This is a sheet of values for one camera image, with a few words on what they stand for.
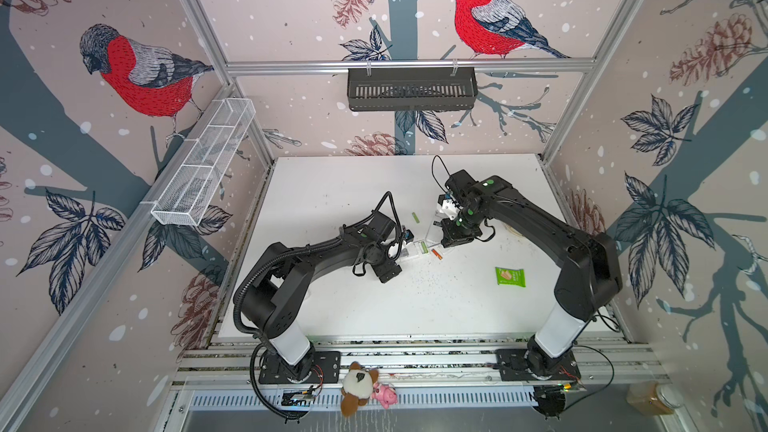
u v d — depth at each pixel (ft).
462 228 2.35
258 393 2.25
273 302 1.48
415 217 3.40
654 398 2.05
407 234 2.67
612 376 2.24
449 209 2.61
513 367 2.39
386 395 2.23
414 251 3.06
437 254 3.11
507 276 2.88
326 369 2.40
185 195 2.34
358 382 2.25
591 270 1.54
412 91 3.46
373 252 2.25
